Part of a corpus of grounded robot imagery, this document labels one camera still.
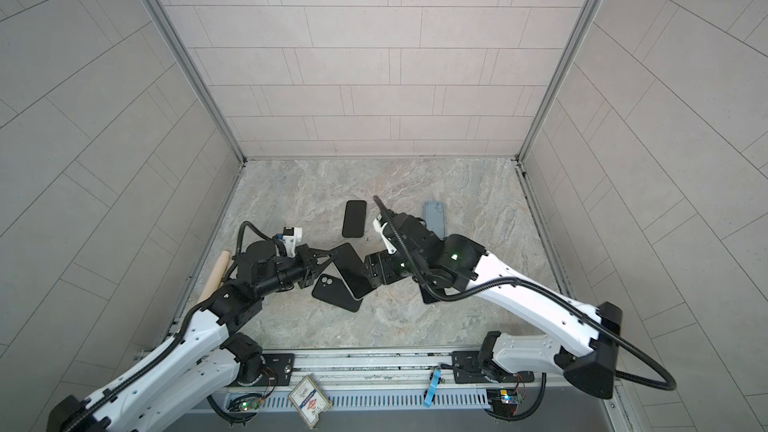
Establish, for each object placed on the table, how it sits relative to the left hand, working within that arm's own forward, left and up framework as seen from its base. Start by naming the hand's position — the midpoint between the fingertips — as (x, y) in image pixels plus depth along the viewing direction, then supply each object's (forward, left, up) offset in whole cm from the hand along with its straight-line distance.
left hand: (343, 254), depth 71 cm
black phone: (-4, -21, -18) cm, 28 cm away
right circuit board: (-27, -40, -17) cm, 51 cm away
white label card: (-28, +6, -15) cm, 32 cm away
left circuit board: (-28, +19, -14) cm, 37 cm away
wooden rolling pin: (0, +38, -15) cm, 41 cm away
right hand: (-5, -8, +3) cm, 10 cm away
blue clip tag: (-26, -21, -15) cm, 37 cm away
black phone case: (+22, +2, -19) cm, 29 cm away
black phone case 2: (-2, +5, -20) cm, 21 cm away
